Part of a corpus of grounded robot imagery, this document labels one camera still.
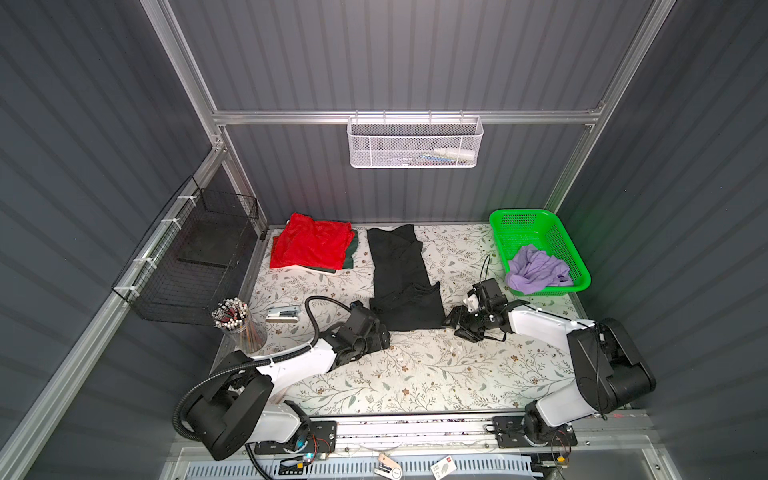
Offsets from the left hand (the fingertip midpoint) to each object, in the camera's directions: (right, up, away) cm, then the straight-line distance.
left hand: (382, 338), depth 88 cm
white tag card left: (+2, -24, -20) cm, 31 cm away
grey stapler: (-32, +6, +6) cm, 33 cm away
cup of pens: (-38, +9, -12) cm, 41 cm away
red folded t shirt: (-25, +29, +17) cm, 42 cm away
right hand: (+21, +2, +2) cm, 21 cm away
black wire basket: (-46, +23, -14) cm, 54 cm away
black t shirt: (+7, +11, +9) cm, 16 cm away
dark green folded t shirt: (-13, +22, +20) cm, 32 cm away
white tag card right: (+15, -25, -19) cm, 35 cm away
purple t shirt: (+51, +19, +13) cm, 56 cm away
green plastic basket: (+52, +35, +29) cm, 69 cm away
